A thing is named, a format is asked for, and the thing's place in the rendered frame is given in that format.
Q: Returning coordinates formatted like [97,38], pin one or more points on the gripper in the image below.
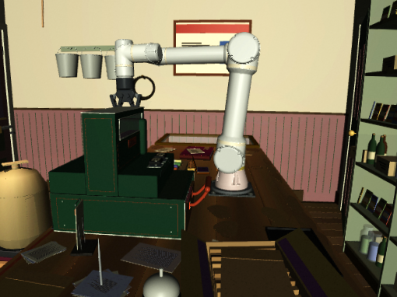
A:
[125,84]

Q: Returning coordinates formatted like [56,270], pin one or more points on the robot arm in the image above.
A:
[237,102]

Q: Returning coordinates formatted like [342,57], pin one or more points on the grey register keys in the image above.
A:
[158,162]

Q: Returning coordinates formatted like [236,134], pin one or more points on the maroon mat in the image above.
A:
[204,154]

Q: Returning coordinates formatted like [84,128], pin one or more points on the small blue mat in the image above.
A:
[203,169]

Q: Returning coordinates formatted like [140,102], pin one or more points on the green cash register body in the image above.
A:
[124,204]

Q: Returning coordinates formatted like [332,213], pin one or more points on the green cash register drawer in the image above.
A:
[189,201]

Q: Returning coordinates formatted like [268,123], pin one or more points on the grey metal pail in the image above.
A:
[91,65]
[67,65]
[110,66]

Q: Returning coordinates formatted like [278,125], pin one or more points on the pale paper slips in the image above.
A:
[165,149]

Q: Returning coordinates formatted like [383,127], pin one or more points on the brown glass display case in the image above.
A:
[186,138]

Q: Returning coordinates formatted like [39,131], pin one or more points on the coloured small blocks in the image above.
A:
[177,164]

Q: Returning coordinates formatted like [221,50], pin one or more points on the grey paper sheet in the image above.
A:
[152,256]
[194,150]

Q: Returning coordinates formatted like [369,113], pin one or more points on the black plate stand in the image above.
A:
[81,229]

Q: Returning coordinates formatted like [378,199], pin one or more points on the tan round jug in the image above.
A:
[21,207]

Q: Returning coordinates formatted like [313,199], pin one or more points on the grey receipt spike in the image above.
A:
[100,263]

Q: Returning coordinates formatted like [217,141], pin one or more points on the blue grey paper pile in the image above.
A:
[114,283]

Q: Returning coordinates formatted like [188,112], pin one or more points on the grey dome bell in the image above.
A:
[161,286]

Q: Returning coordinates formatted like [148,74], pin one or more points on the brown wooden crate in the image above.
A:
[248,269]

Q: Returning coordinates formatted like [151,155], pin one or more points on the yellow door knob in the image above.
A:
[351,133]

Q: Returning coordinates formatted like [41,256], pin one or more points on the large green bottle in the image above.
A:
[372,151]

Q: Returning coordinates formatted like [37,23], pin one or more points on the green shelf unit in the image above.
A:
[369,186]

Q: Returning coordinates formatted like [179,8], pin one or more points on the brown bottle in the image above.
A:
[385,144]

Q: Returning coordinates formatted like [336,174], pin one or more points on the dark brown box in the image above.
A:
[386,165]

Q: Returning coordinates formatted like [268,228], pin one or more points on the pale glass jars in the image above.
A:
[369,244]

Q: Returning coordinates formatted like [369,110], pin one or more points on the green cylinder post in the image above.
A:
[142,136]

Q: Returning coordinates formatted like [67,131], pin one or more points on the green wall rail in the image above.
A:
[90,48]

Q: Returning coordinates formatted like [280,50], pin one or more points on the red framed wall poster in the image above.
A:
[201,31]

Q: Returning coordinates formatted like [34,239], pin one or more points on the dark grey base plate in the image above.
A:
[231,192]

